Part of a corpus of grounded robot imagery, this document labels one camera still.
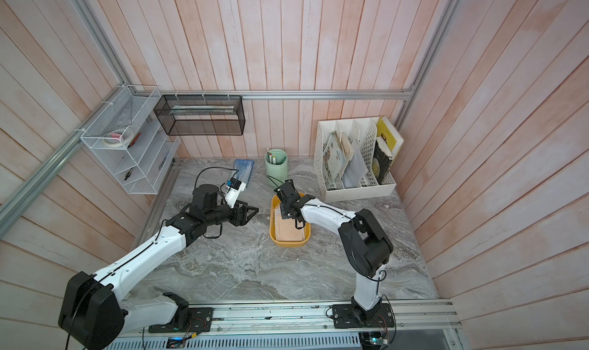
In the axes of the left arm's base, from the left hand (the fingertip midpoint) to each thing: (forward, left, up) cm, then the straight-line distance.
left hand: (251, 210), depth 80 cm
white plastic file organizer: (+42, -48, +2) cm, 64 cm away
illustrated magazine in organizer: (+28, -33, -2) cm, 43 cm away
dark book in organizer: (+25, -53, 0) cm, 58 cm away
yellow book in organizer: (+32, -55, +9) cm, 64 cm away
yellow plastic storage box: (+12, -7, -14) cm, 20 cm away
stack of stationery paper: (0, -12, -14) cm, 19 cm away
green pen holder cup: (+26, -7, -5) cm, 28 cm away
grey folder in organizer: (+25, -43, -4) cm, 50 cm away
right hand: (+9, -14, -12) cm, 21 cm away
